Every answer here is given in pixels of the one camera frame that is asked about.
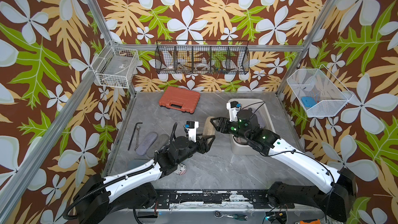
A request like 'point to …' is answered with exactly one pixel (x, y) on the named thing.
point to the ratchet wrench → (218, 214)
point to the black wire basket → (202, 57)
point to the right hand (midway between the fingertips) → (212, 120)
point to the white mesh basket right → (317, 92)
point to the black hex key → (132, 135)
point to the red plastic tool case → (180, 99)
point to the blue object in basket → (308, 101)
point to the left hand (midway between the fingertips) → (212, 134)
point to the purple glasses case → (146, 143)
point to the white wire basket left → (115, 66)
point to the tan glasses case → (209, 129)
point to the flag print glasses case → (181, 169)
